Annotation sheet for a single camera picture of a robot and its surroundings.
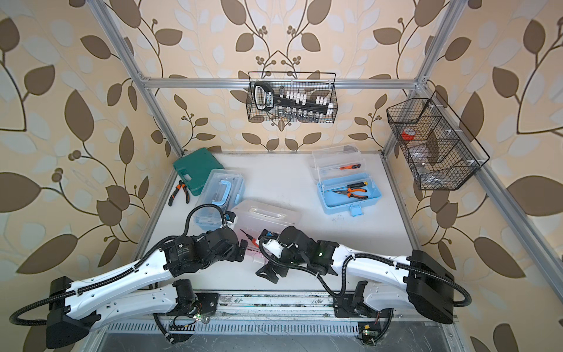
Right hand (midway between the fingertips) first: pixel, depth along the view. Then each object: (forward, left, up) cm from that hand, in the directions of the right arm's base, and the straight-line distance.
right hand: (264, 260), depth 74 cm
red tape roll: (+37, -55, +22) cm, 70 cm away
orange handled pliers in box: (+33, -37, -9) cm, 51 cm away
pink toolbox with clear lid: (+12, +3, +8) cm, 15 cm away
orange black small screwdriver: (+43, -39, -2) cm, 58 cm away
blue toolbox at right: (+36, -36, -7) cm, 51 cm away
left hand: (+6, +10, +3) cm, 12 cm away
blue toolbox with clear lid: (+32, +19, 0) cm, 37 cm away
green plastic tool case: (+49, +38, -5) cm, 62 cm away
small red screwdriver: (+8, +5, -2) cm, 9 cm away
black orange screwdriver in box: (+35, -41, -7) cm, 54 cm away
